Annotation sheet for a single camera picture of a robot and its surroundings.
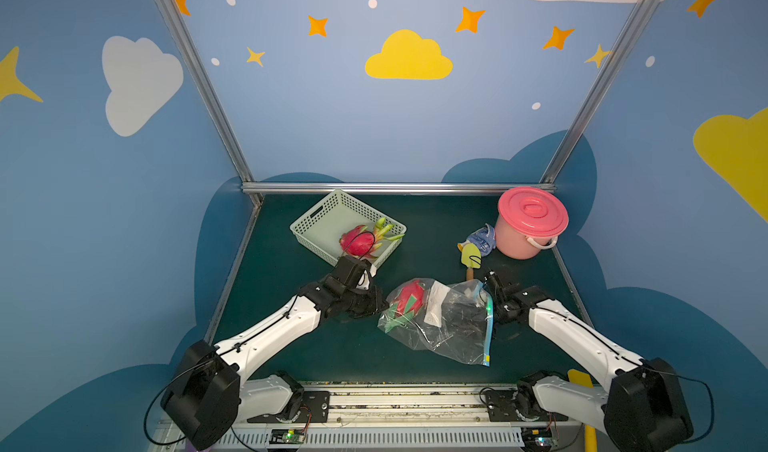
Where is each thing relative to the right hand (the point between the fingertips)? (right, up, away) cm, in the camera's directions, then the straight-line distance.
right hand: (457, 324), depth 81 cm
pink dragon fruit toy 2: (-13, +5, +1) cm, 14 cm away
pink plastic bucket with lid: (+25, +29, +10) cm, 40 cm away
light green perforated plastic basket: (-44, +27, +30) cm, 60 cm away
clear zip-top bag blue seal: (-2, +1, +1) cm, 2 cm away
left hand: (-17, +6, -2) cm, 18 cm away
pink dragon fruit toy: (-27, +22, +14) cm, 38 cm away
